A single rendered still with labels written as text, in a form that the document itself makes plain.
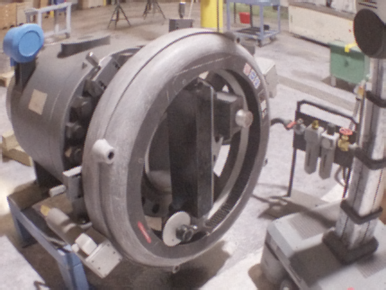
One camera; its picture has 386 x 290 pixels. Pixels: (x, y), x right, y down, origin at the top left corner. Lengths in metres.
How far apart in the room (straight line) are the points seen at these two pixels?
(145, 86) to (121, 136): 0.12
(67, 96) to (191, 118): 0.42
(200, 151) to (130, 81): 0.29
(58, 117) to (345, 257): 1.09
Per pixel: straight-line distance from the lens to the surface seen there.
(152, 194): 1.26
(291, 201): 2.16
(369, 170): 1.24
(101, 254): 1.07
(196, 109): 1.06
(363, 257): 1.44
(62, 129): 1.27
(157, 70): 0.97
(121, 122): 0.94
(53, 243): 1.46
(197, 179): 1.15
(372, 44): 1.10
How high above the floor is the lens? 1.15
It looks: 26 degrees down
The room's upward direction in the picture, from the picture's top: straight up
